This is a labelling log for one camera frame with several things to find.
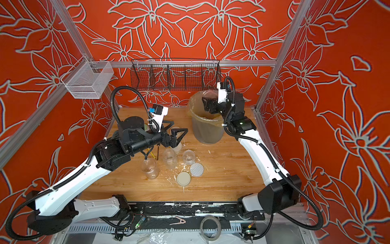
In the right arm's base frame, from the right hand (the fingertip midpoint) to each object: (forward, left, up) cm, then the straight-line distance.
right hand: (210, 94), depth 72 cm
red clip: (-47, +14, -38) cm, 62 cm away
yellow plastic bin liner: (+7, +7, -18) cm, 20 cm away
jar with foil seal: (-21, +34, -38) cm, 55 cm away
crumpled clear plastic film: (-53, +24, -39) cm, 70 cm away
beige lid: (-28, +14, -37) cm, 48 cm away
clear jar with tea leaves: (-15, +23, -36) cm, 45 cm away
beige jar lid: (-8, +19, -37) cm, 43 cm away
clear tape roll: (-50, -4, -37) cm, 62 cm away
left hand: (-20, +13, +2) cm, 24 cm away
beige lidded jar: (-14, +12, -38) cm, 42 cm away
